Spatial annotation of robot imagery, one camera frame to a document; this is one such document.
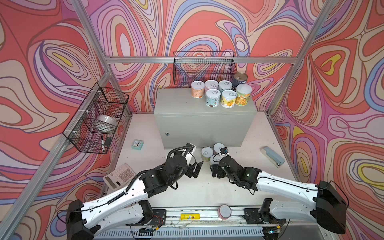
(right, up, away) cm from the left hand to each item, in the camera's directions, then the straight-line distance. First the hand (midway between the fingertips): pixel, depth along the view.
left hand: (197, 157), depth 71 cm
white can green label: (+7, -1, +20) cm, 21 cm away
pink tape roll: (+13, -26, 0) cm, 29 cm away
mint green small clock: (-39, +3, +27) cm, 48 cm away
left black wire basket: (-49, +16, -1) cm, 52 cm away
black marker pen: (-46, +7, +1) cm, 47 cm away
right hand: (+13, -8, +11) cm, 19 cm away
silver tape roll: (-44, +16, -1) cm, 47 cm away
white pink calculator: (-45, -14, +14) cm, 49 cm away
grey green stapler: (+49, -6, +18) cm, 53 cm away
